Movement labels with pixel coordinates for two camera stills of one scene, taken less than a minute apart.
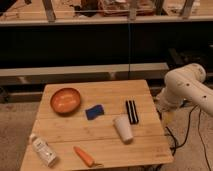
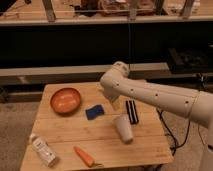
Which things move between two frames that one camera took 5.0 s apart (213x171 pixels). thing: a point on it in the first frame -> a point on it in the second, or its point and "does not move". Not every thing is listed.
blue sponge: (94, 112) does not move
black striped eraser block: (132, 112) does not move
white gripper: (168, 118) -> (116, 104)
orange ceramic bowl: (65, 101) does not move
